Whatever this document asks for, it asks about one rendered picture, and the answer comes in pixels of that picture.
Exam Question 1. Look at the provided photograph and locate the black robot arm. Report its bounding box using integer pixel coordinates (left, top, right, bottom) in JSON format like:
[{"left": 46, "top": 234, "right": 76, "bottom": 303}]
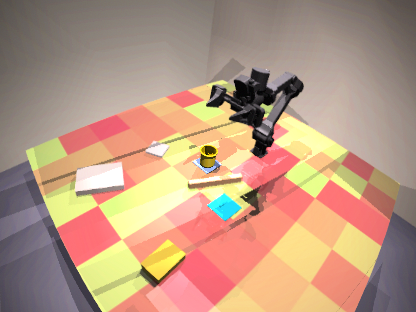
[{"left": 233, "top": 67, "right": 304, "bottom": 159}]

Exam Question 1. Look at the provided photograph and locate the yellow cup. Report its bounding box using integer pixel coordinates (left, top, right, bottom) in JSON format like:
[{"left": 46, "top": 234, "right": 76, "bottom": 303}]
[{"left": 200, "top": 145, "right": 218, "bottom": 168}]

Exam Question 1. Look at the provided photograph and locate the yellow flat block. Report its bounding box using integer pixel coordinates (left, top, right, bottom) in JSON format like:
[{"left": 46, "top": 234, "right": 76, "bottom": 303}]
[{"left": 140, "top": 239, "right": 186, "bottom": 283}]

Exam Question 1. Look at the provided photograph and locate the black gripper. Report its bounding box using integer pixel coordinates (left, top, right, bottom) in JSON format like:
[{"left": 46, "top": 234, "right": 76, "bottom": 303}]
[{"left": 206, "top": 84, "right": 265, "bottom": 129}]

